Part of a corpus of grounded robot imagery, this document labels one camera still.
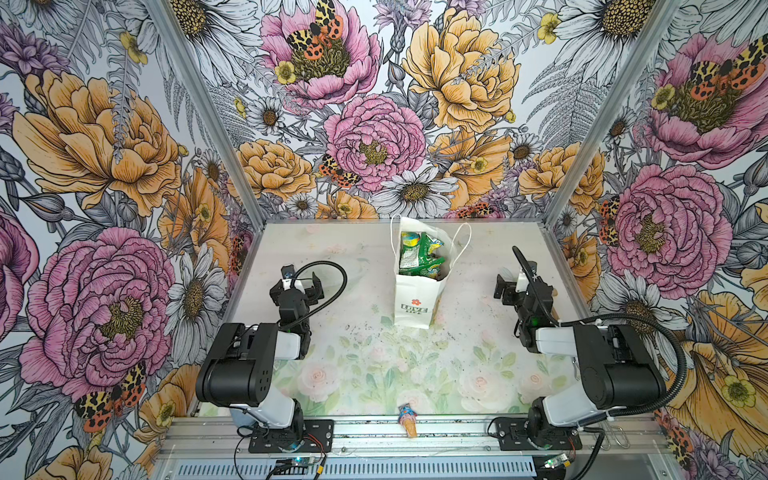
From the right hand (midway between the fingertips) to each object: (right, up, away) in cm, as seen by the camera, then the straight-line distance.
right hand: (514, 283), depth 94 cm
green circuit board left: (-58, -39, -23) cm, 74 cm away
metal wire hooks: (+18, -35, -19) cm, 44 cm away
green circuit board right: (+2, -39, -23) cm, 45 cm away
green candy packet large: (-31, +8, -11) cm, 34 cm away
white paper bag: (-31, -2, -15) cm, 34 cm away
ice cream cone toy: (-34, -31, -20) cm, 50 cm away
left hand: (-66, 0, -1) cm, 66 cm away
